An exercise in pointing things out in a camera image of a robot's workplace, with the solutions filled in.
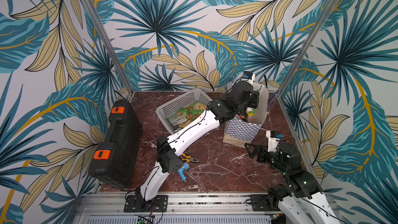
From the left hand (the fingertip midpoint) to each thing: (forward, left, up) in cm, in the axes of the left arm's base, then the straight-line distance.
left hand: (258, 94), depth 69 cm
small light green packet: (-2, +1, -9) cm, 10 cm away
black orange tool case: (-26, +60, -15) cm, 67 cm away
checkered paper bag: (-8, +5, -20) cm, 22 cm away
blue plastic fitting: (-23, +35, -35) cm, 55 cm away
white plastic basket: (+21, +38, -30) cm, 53 cm away
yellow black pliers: (-16, +31, -36) cm, 50 cm away
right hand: (-16, +1, -18) cm, 24 cm away
